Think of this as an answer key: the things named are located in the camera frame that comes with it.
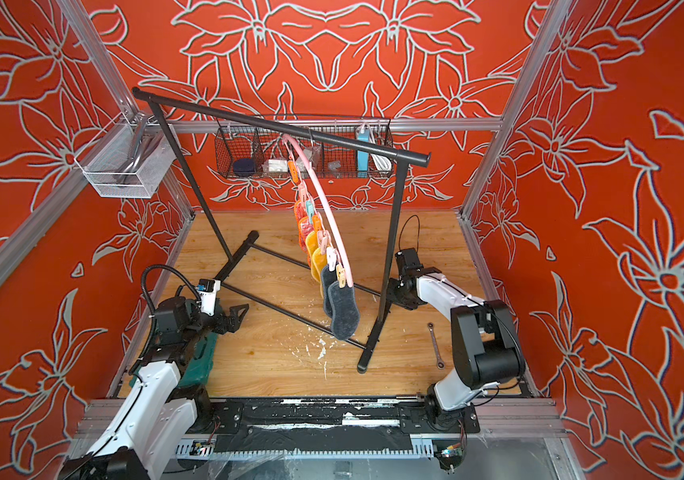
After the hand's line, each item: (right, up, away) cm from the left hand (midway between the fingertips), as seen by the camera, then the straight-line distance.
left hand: (230, 302), depth 84 cm
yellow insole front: (+27, +13, -18) cm, 35 cm away
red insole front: (+23, +21, -14) cm, 34 cm away
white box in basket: (+13, +40, +2) cm, 42 cm away
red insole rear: (+22, +26, -11) cm, 36 cm away
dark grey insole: (+29, +10, -20) cm, 37 cm away
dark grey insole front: (+33, -1, -13) cm, 36 cm away
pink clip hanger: (+21, +38, +3) cm, 44 cm away
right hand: (+46, 0, +7) cm, 47 cm away
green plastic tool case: (-5, -16, -7) cm, 18 cm away
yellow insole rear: (+25, +18, -17) cm, 36 cm away
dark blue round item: (+1, +42, +11) cm, 43 cm away
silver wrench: (+60, -16, -3) cm, 62 cm away
